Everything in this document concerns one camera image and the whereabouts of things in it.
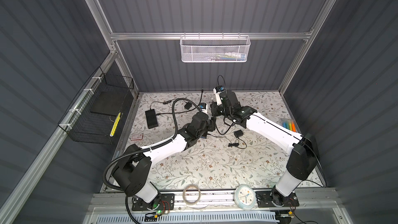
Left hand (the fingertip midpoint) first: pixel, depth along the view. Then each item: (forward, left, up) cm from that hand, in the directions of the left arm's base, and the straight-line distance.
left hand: (211, 116), depth 85 cm
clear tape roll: (-34, +16, -16) cm, 41 cm away
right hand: (+4, -1, +5) cm, 6 cm away
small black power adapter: (-2, -18, -16) cm, 24 cm away
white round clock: (-37, -13, -15) cm, 42 cm away
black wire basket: (-3, +55, +10) cm, 56 cm away
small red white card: (0, +46, -18) cm, 49 cm away
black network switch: (+13, +39, -17) cm, 44 cm away
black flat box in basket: (+2, +50, +12) cm, 51 cm away
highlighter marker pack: (+3, -53, -16) cm, 56 cm away
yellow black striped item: (-9, +45, +9) cm, 47 cm away
